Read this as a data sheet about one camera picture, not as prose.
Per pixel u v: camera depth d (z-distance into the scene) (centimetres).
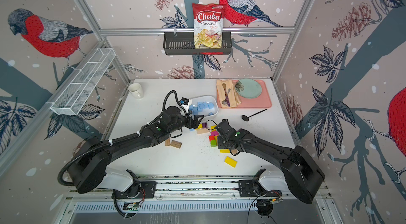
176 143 88
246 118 98
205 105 103
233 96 110
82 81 78
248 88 115
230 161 82
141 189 72
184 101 73
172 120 64
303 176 40
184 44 107
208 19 83
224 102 107
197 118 75
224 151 76
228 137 65
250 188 73
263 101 109
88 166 42
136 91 104
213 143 90
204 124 92
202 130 94
